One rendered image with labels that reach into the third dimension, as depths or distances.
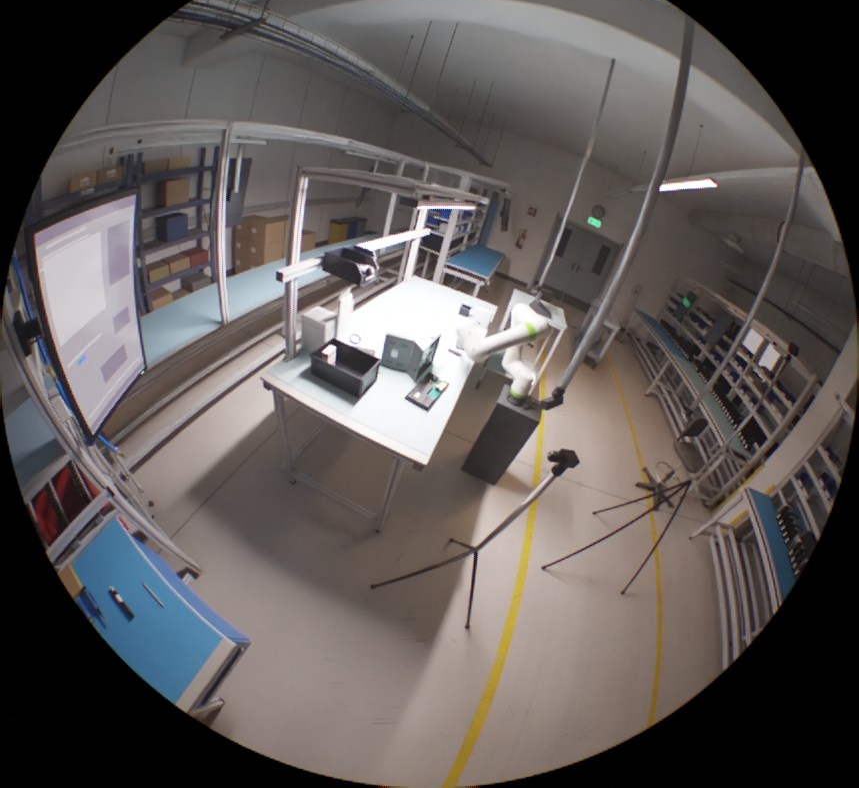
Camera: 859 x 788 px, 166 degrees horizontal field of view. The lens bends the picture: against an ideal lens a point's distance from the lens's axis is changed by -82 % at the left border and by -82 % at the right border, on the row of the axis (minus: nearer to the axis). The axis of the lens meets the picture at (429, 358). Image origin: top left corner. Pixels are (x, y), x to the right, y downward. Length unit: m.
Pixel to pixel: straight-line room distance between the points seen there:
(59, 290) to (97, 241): 0.12
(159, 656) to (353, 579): 1.30
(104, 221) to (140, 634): 1.14
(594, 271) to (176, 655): 8.65
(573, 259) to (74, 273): 8.13
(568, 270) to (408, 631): 7.81
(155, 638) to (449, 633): 1.56
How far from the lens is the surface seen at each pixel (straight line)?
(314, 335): 1.58
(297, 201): 1.30
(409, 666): 2.01
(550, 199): 7.85
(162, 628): 1.21
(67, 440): 1.14
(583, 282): 8.21
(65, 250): 0.66
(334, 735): 2.08
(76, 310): 0.71
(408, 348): 1.52
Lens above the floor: 1.98
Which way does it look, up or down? 33 degrees down
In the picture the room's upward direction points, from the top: 17 degrees clockwise
